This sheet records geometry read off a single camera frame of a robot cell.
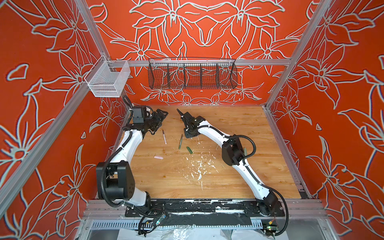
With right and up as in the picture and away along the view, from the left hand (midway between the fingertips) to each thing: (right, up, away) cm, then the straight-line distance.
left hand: (164, 115), depth 84 cm
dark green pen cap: (+15, -22, +10) cm, 29 cm away
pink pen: (-3, -15, +16) cm, 22 cm away
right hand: (+13, -12, +18) cm, 25 cm away
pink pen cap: (-5, -27, +8) cm, 28 cm away
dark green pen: (+8, -18, +13) cm, 24 cm away
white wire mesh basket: (-39, +23, +8) cm, 46 cm away
